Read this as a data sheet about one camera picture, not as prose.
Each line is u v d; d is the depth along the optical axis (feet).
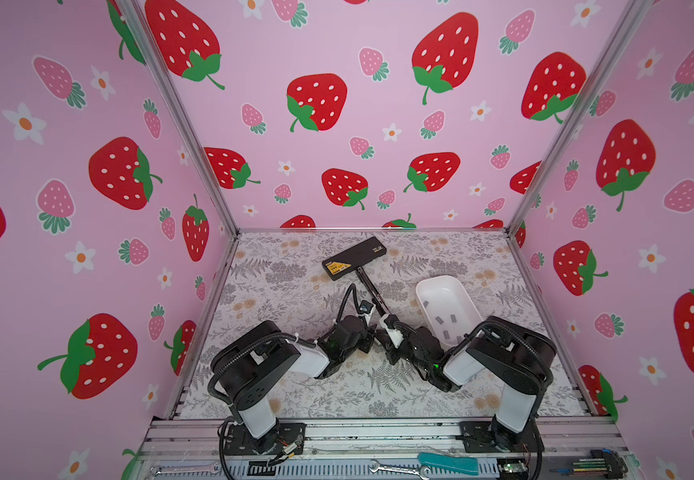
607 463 2.25
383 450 2.40
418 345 2.17
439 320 3.13
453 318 3.16
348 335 2.29
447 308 3.22
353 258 3.68
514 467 2.31
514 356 1.63
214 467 2.30
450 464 2.29
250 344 1.43
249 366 1.55
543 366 1.70
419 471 2.29
